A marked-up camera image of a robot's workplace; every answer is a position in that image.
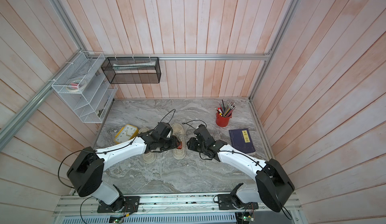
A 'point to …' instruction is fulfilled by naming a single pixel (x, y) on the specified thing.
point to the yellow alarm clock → (127, 132)
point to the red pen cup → (222, 121)
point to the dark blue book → (242, 140)
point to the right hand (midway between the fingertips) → (188, 143)
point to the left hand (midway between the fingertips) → (177, 146)
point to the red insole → (180, 146)
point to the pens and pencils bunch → (225, 111)
